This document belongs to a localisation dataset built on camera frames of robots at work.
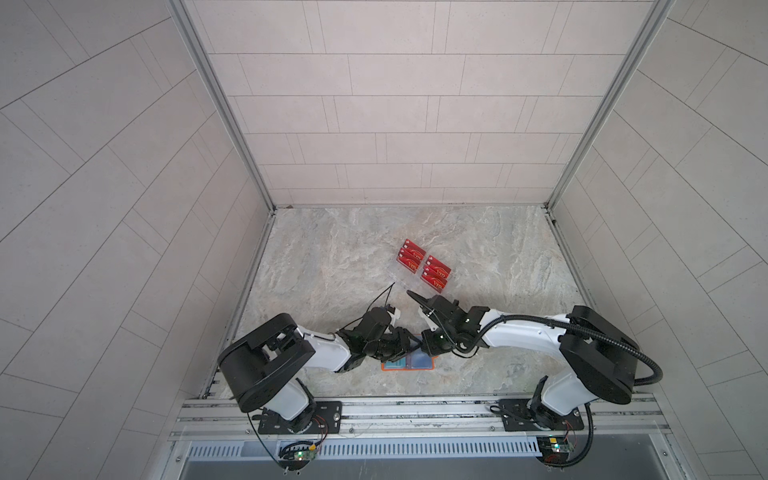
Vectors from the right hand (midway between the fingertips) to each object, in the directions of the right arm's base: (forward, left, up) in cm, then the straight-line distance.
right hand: (420, 354), depth 82 cm
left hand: (0, -2, +2) cm, 3 cm away
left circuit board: (-22, +30, +3) cm, 37 cm away
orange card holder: (-2, +1, +2) cm, 3 cm away
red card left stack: (+27, +1, +9) cm, 29 cm away
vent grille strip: (-20, +14, 0) cm, 25 cm away
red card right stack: (+20, -6, +9) cm, 23 cm away
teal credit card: (-3, +6, +2) cm, 7 cm away
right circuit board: (-23, -28, -1) cm, 37 cm away
